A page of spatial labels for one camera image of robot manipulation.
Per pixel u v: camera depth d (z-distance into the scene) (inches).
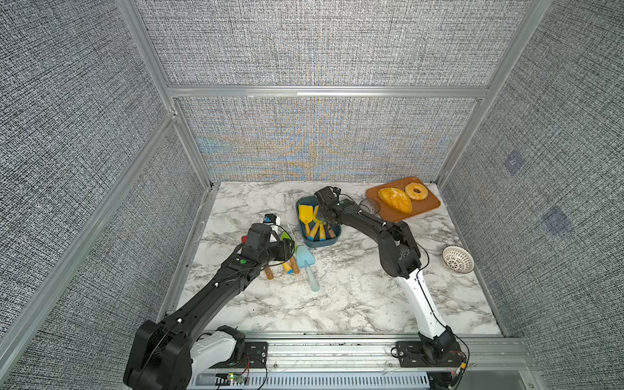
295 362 28.8
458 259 36.4
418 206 42.7
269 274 35.1
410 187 46.1
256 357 28.8
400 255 24.3
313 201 34.6
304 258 37.1
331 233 38.5
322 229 39.3
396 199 42.6
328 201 32.9
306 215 42.2
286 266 35.5
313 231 38.6
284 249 28.2
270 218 28.8
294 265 35.8
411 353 28.4
